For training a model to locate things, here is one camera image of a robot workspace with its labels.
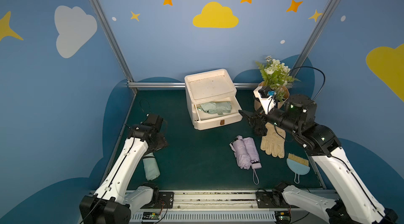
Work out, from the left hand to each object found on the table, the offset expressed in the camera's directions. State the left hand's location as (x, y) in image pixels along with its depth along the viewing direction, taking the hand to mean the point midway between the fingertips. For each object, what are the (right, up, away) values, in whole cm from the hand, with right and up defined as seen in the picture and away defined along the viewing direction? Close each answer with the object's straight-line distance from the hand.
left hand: (154, 145), depth 76 cm
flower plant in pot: (+66, +37, +14) cm, 77 cm away
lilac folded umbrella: (+45, -7, +8) cm, 47 cm away
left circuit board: (0, -31, -5) cm, 32 cm away
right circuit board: (+62, -33, -3) cm, 70 cm away
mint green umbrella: (-4, -13, +6) cm, 14 cm away
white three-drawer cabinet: (+28, +23, +9) cm, 38 cm away
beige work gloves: (+66, -3, +16) cm, 68 cm away
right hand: (+43, +22, -15) cm, 51 cm away
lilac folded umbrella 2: (+52, -7, +11) cm, 54 cm away
